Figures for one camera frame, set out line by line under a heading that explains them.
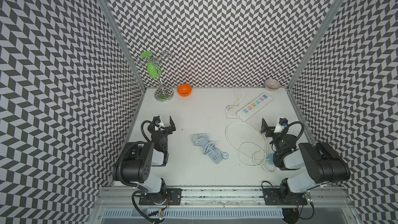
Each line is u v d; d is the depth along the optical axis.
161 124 0.78
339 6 0.74
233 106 1.05
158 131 0.76
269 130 0.79
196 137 0.90
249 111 1.02
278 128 0.76
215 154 0.82
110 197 0.74
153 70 1.05
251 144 0.91
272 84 1.16
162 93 1.19
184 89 1.12
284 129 0.72
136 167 0.44
